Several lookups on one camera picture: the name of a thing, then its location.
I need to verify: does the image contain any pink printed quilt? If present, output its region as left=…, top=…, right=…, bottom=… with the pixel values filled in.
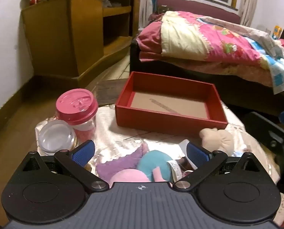
left=136, top=11, right=284, bottom=87

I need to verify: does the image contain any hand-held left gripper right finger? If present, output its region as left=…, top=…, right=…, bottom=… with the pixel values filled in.
left=174, top=142, right=260, bottom=192

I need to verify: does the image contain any beige curtain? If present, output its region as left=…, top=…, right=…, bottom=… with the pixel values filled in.
left=138, top=0, right=166, bottom=29
left=237, top=0, right=259, bottom=25

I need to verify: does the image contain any blue patterned sheet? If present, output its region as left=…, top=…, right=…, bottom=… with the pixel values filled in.
left=248, top=37, right=284, bottom=95

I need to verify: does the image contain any grey cloth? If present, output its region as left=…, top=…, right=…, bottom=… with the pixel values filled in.
left=102, top=0, right=122, bottom=8

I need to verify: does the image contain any beige plush toy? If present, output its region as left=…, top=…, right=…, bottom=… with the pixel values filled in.
left=199, top=127, right=235, bottom=156

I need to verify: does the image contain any red cardboard box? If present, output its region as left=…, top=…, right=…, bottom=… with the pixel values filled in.
left=115, top=71, right=229, bottom=138

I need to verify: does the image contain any pink teal purple plush toy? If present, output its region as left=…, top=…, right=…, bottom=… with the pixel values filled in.
left=95, top=143, right=188, bottom=189

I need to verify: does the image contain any wooden cabinet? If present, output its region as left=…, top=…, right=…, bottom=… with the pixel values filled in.
left=21, top=0, right=142, bottom=83

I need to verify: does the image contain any maroon headboard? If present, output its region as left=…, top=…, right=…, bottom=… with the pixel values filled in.
left=155, top=0, right=241, bottom=25

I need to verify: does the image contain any clear jar with pink lid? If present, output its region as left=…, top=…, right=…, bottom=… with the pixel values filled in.
left=55, top=89, right=99, bottom=148

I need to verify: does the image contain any clear glass jar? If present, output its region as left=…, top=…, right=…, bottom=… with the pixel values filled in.
left=38, top=120, right=79, bottom=155

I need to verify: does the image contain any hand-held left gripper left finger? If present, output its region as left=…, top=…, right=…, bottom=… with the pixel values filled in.
left=21, top=139, right=109, bottom=192

